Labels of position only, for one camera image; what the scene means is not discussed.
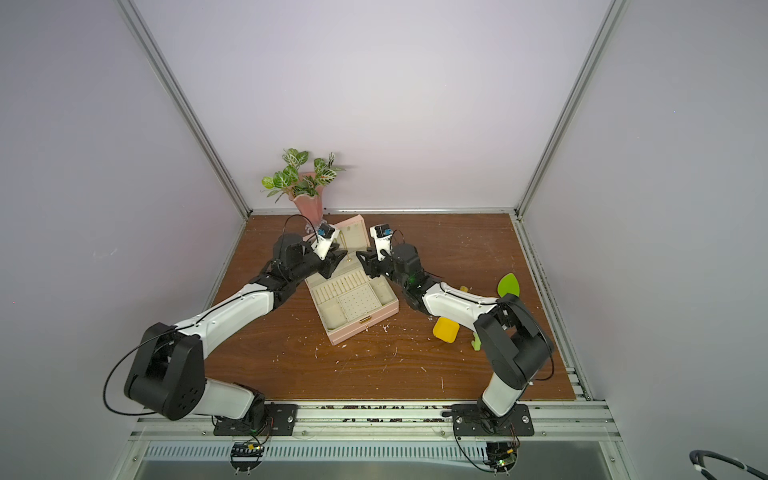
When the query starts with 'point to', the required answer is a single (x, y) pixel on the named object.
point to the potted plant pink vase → (304, 184)
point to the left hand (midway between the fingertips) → (342, 246)
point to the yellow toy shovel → (448, 330)
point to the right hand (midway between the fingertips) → (369, 242)
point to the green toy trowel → (508, 285)
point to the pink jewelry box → (351, 299)
